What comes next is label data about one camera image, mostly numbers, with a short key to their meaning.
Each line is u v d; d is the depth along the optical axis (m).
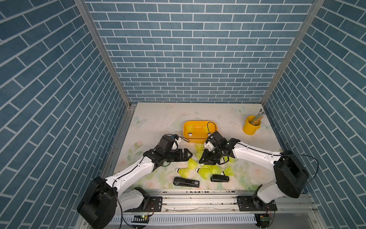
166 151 0.64
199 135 1.01
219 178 0.84
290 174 0.44
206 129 1.00
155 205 0.73
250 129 0.96
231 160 0.71
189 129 1.00
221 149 0.63
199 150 0.91
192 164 0.87
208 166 0.86
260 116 0.94
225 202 0.75
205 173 0.84
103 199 0.41
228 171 0.81
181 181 0.77
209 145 0.80
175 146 0.68
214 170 0.85
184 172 0.84
